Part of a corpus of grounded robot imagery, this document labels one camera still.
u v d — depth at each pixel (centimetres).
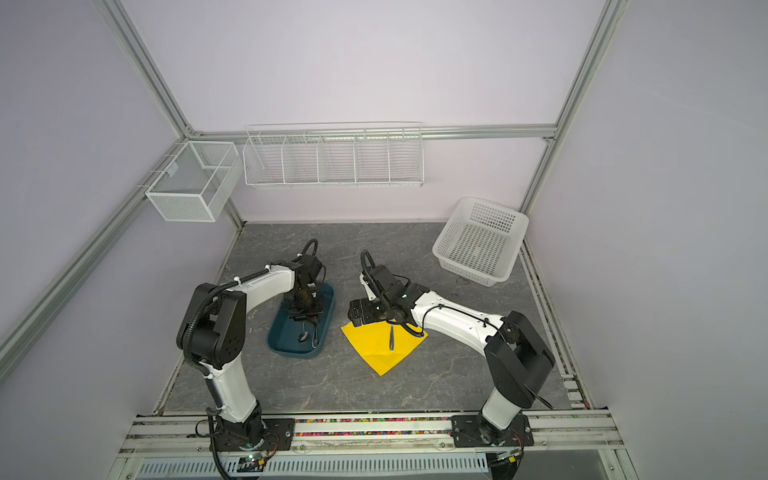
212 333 50
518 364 44
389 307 62
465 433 74
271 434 74
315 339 91
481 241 99
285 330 91
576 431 76
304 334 89
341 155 108
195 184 96
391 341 89
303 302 81
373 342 89
